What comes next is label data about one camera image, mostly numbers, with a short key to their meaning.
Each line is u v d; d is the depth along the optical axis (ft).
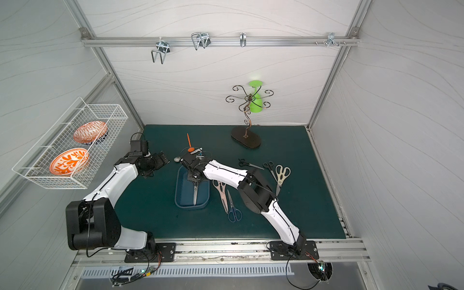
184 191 2.98
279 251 2.42
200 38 2.51
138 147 2.26
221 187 3.04
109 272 2.30
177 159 3.35
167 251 2.41
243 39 2.56
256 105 2.89
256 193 1.79
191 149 3.59
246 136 3.67
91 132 2.37
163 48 2.58
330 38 2.51
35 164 1.84
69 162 2.06
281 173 3.21
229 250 2.47
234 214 2.73
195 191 2.90
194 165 2.34
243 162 3.39
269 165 3.32
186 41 4.56
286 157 3.51
